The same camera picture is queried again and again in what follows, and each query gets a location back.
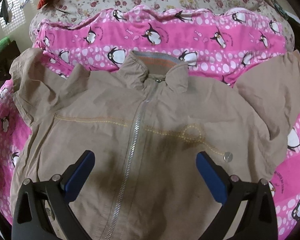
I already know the beige zip jacket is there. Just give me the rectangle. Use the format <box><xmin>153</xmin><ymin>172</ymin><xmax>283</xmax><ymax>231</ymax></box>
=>
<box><xmin>10</xmin><ymin>48</ymin><xmax>300</xmax><ymax>239</ymax></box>

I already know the dark wooden desk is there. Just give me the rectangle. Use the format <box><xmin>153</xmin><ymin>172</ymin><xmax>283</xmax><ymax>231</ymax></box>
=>
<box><xmin>0</xmin><ymin>41</ymin><xmax>20</xmax><ymax>81</ymax></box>

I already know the pink penguin blanket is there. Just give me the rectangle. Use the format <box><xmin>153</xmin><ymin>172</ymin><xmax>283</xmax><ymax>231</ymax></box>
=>
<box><xmin>0</xmin><ymin>5</ymin><xmax>300</xmax><ymax>239</ymax></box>

